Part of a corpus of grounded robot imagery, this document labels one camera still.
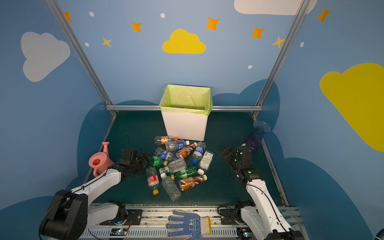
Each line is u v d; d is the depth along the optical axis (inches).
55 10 27.3
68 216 16.0
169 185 31.5
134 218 29.2
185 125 37.5
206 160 35.9
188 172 33.9
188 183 31.8
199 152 36.8
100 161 32.2
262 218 16.9
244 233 28.0
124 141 35.9
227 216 29.5
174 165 34.0
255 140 38.6
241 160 24.3
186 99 39.9
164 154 36.4
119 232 27.7
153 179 32.2
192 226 28.3
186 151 36.7
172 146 39.5
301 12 27.9
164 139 38.7
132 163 27.8
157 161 35.1
